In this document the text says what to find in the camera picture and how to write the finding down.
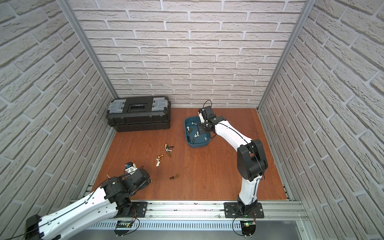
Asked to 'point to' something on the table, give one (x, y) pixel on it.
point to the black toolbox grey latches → (139, 113)
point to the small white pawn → (205, 139)
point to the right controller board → (248, 227)
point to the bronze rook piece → (193, 140)
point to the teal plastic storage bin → (200, 142)
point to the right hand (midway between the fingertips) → (204, 127)
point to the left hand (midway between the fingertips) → (147, 178)
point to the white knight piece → (187, 127)
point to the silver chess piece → (167, 150)
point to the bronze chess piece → (169, 154)
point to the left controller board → (122, 227)
